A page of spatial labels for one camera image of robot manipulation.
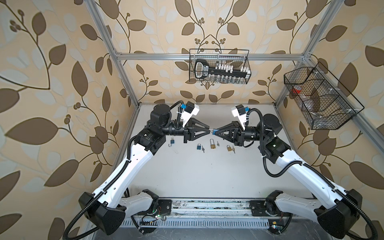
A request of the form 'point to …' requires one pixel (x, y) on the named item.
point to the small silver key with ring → (218, 144)
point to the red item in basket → (297, 89)
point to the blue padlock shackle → (199, 147)
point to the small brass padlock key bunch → (233, 149)
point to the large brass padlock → (212, 146)
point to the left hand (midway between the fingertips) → (209, 130)
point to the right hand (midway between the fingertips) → (216, 134)
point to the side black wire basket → (324, 103)
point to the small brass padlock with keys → (229, 148)
